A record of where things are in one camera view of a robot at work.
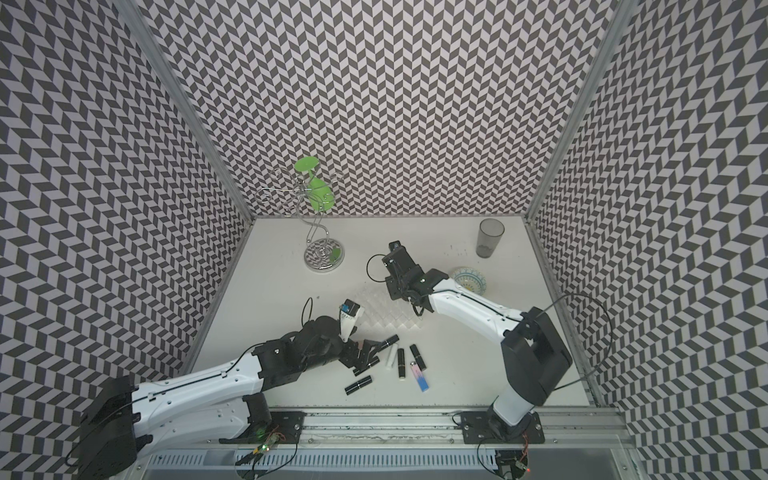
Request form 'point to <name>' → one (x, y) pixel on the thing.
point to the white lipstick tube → (391, 356)
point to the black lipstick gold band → (401, 364)
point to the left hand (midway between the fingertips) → (366, 341)
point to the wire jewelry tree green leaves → (312, 194)
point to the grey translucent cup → (490, 232)
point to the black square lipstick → (418, 357)
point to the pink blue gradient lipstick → (422, 383)
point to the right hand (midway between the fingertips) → (402, 282)
